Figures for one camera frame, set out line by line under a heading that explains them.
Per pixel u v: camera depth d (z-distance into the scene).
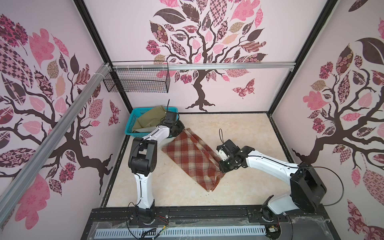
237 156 0.62
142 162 0.54
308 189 0.43
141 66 0.90
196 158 0.93
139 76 0.95
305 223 0.72
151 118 1.09
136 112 1.10
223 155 0.77
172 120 0.80
